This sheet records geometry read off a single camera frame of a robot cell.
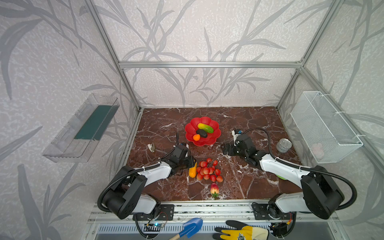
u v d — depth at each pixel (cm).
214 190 77
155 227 72
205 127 105
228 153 79
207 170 80
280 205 62
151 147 96
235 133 80
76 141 64
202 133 101
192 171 84
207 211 75
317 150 73
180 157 71
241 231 66
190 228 69
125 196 43
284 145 93
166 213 73
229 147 77
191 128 105
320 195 42
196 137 99
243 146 69
